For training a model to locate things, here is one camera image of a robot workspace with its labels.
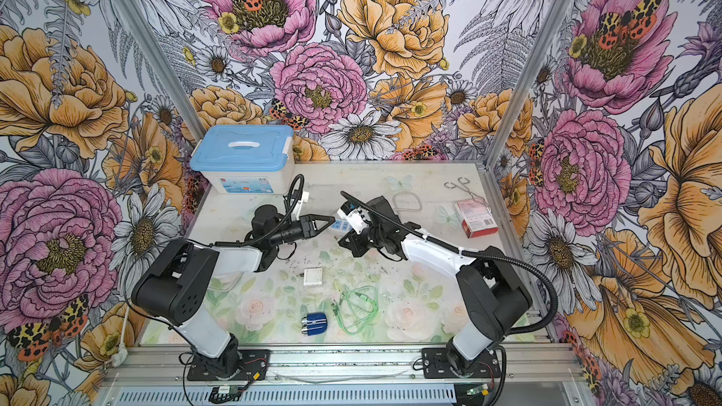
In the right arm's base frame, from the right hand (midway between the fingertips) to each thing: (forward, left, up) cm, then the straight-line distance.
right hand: (344, 247), depth 84 cm
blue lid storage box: (+36, +37, +3) cm, 52 cm away
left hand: (+5, +3, +3) cm, 7 cm away
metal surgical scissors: (+34, -46, -11) cm, 58 cm away
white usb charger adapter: (-5, +10, -9) cm, 14 cm away
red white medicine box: (+14, -45, -8) cm, 48 cm away
